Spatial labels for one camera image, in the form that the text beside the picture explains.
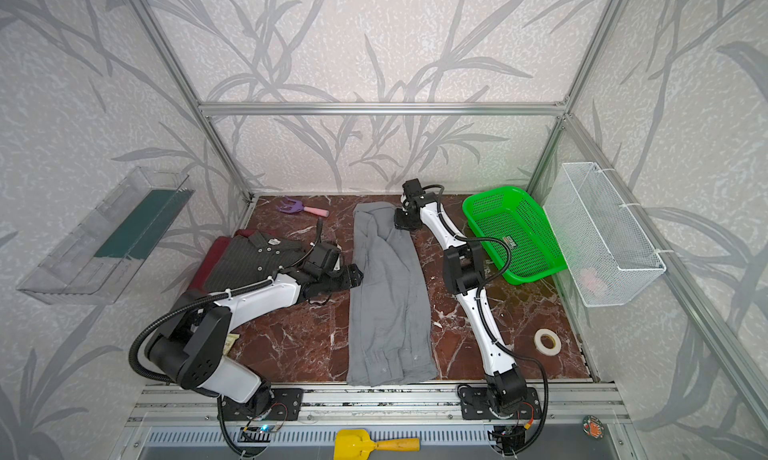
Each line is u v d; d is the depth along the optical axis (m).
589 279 0.73
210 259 0.98
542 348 0.82
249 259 0.94
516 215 1.13
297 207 1.17
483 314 0.68
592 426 0.71
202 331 0.45
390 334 0.83
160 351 0.45
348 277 0.81
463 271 0.70
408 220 0.98
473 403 0.74
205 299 0.47
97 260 0.65
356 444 0.68
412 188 0.91
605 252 0.61
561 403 0.75
